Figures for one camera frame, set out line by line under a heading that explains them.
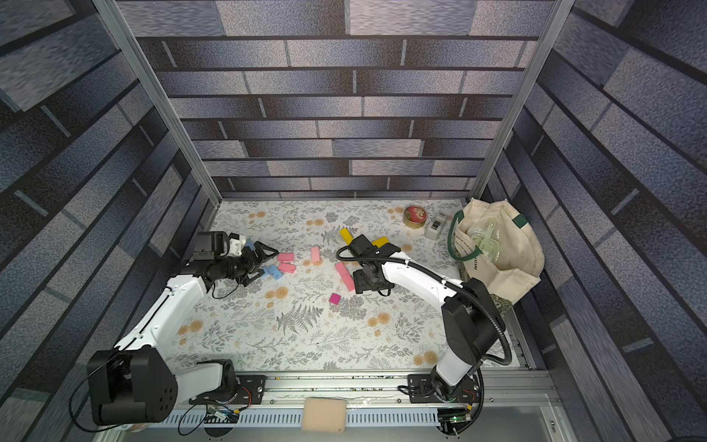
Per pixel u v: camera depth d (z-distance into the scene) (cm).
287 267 98
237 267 70
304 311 88
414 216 110
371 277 72
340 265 100
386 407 71
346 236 108
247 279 79
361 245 69
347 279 95
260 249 74
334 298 91
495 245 97
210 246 64
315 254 103
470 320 44
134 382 40
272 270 97
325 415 70
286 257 100
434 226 107
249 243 79
